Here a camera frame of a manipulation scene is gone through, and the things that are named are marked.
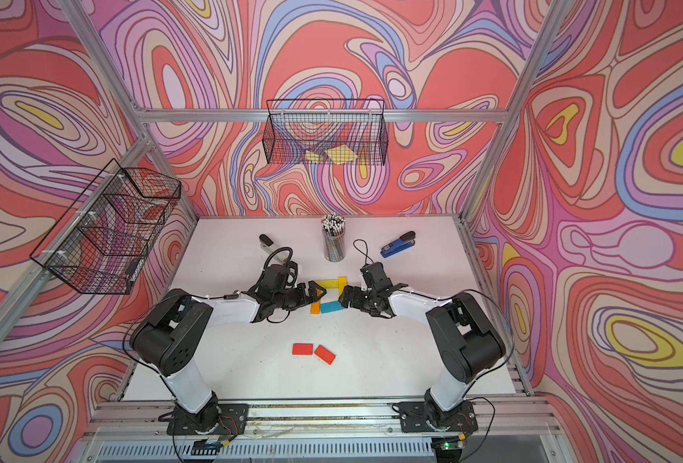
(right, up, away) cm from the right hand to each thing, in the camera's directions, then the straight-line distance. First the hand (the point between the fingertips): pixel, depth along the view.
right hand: (352, 308), depth 93 cm
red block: (-15, -10, -8) cm, 20 cm away
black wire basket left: (-65, +21, -20) cm, 71 cm away
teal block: (-7, 0, +1) cm, 7 cm away
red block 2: (-8, -12, -8) cm, 17 cm away
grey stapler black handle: (-32, +21, +14) cm, 40 cm away
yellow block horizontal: (-8, +7, +6) cm, 12 cm away
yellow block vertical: (-3, +8, +7) cm, 11 cm away
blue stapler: (+21, +22, +16) cm, 34 cm away
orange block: (-12, 0, 0) cm, 12 cm away
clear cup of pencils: (-6, +23, +3) cm, 24 cm away
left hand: (-10, +4, -1) cm, 10 cm away
